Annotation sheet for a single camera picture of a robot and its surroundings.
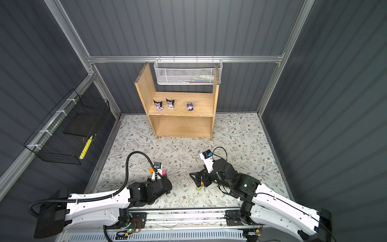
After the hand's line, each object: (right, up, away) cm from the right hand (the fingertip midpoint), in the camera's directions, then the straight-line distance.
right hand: (198, 172), depth 71 cm
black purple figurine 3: (-4, +33, +10) cm, 34 cm away
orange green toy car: (-22, +1, -2) cm, 22 cm away
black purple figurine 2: (-15, +34, +12) cm, 39 cm away
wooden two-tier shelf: (-11, +28, +12) cm, 33 cm away
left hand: (-17, -6, +10) cm, 21 cm away
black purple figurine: (-21, +33, +10) cm, 41 cm away
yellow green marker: (-52, +12, -1) cm, 54 cm away
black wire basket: (-65, +16, +1) cm, 67 cm away
